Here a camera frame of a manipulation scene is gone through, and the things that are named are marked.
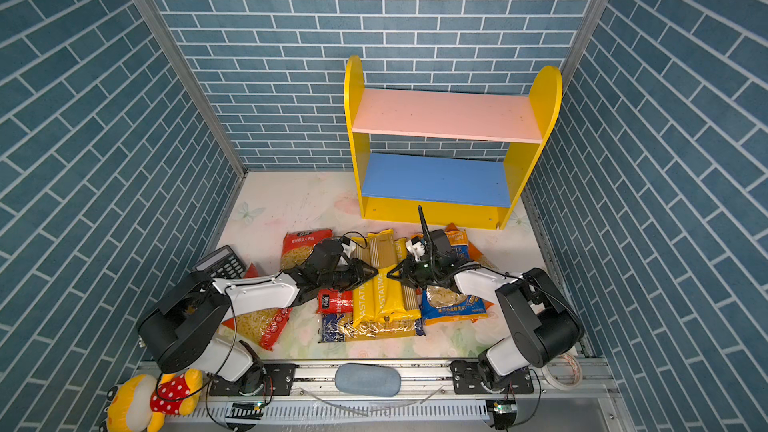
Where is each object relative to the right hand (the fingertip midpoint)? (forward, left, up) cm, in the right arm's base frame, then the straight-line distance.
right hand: (386, 274), depth 84 cm
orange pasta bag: (+11, -21, +2) cm, 24 cm away
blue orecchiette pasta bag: (-5, -17, -5) cm, 18 cm away
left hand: (0, +2, 0) cm, 2 cm away
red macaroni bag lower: (-16, +31, -3) cm, 35 cm away
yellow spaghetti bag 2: (-6, +5, -1) cm, 8 cm away
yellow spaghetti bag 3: (-4, -7, -2) cm, 8 cm away
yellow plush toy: (-34, +51, -1) cm, 62 cm away
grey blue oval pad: (-25, +2, -5) cm, 26 cm away
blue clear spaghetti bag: (-14, +12, -4) cm, 19 cm away
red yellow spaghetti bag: (-8, +15, -3) cm, 17 cm away
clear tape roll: (-23, -45, -8) cm, 51 cm away
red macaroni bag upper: (+9, +29, -2) cm, 31 cm away
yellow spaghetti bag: (+8, 0, -2) cm, 8 cm away
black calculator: (+1, +51, -4) cm, 52 cm away
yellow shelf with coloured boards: (+31, -17, +3) cm, 35 cm away
